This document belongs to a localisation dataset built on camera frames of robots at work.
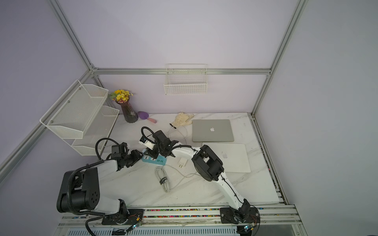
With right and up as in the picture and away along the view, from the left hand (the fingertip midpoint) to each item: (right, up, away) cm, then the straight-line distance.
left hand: (141, 157), depth 94 cm
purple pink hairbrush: (-6, +29, +25) cm, 39 cm away
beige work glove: (+25, +26, +21) cm, 42 cm away
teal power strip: (+14, -1, -4) cm, 14 cm away
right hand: (+5, +5, -2) cm, 7 cm away
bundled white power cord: (+15, -8, -9) cm, 20 cm away
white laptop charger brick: (+27, -2, -4) cm, 28 cm away
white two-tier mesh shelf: (-33, +25, -10) cm, 42 cm away
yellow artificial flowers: (-15, +41, +3) cm, 44 cm away
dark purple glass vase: (-14, +28, +17) cm, 36 cm away
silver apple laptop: (+48, +17, +15) cm, 53 cm away
